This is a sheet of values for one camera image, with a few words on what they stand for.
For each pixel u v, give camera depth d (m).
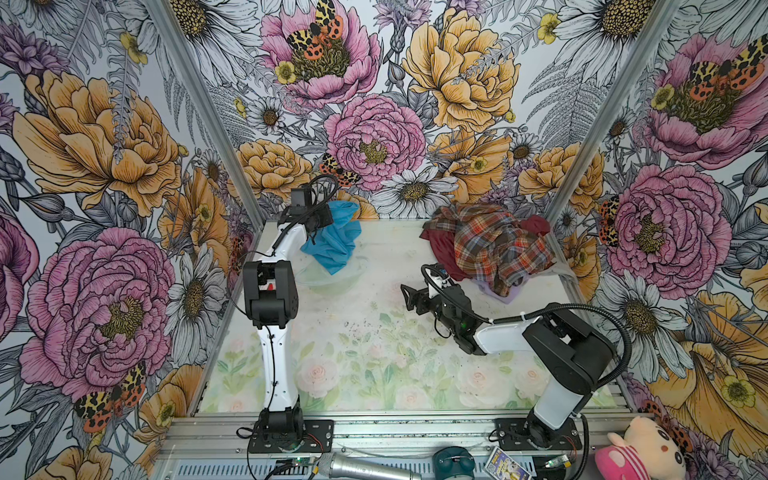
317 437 0.74
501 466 0.69
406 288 0.84
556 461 0.72
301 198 0.83
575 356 0.48
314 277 1.05
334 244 1.04
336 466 0.67
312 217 0.80
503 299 0.98
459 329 0.72
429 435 0.76
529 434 0.67
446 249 1.09
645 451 0.67
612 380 0.48
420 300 0.80
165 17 0.72
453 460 0.64
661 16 0.72
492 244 0.96
